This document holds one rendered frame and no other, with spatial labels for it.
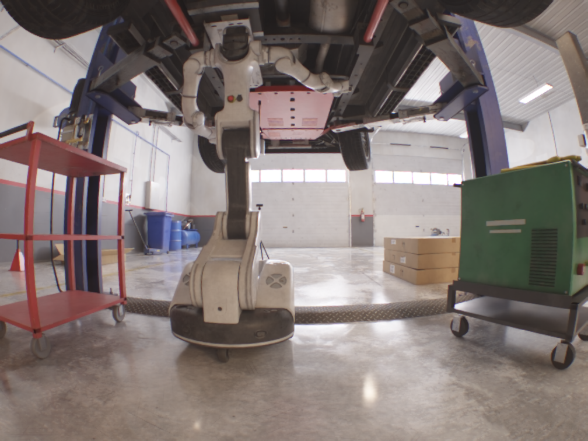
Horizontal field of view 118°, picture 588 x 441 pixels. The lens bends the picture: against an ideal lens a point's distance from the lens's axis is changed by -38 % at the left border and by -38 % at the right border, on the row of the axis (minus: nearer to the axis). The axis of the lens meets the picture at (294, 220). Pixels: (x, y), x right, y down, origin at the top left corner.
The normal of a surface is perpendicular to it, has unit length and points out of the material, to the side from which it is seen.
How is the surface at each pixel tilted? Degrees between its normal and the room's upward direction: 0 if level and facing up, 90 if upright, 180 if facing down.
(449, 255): 90
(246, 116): 102
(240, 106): 108
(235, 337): 90
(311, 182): 90
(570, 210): 85
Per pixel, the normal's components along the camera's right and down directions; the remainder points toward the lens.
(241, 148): 0.02, 0.25
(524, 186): -0.95, -0.09
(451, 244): 0.00, -0.05
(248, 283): 0.06, -0.29
